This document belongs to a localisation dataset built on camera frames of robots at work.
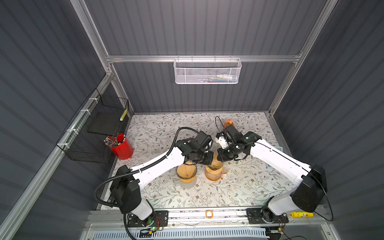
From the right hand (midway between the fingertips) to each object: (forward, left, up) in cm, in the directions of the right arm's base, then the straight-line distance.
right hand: (219, 159), depth 79 cm
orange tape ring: (-25, +6, -13) cm, 29 cm away
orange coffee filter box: (+31, -10, -5) cm, 32 cm away
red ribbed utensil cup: (+8, +56, 0) cm, 56 cm away
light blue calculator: (+14, -42, -13) cm, 46 cm away
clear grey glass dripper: (-8, +13, 0) cm, 15 cm away
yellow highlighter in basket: (+20, +52, +14) cm, 58 cm away
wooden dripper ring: (-10, +16, -5) cm, 19 cm away
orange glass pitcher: (-4, +2, -14) cm, 15 cm away
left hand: (-1, +3, +1) cm, 4 cm away
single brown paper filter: (-5, +17, -3) cm, 18 cm away
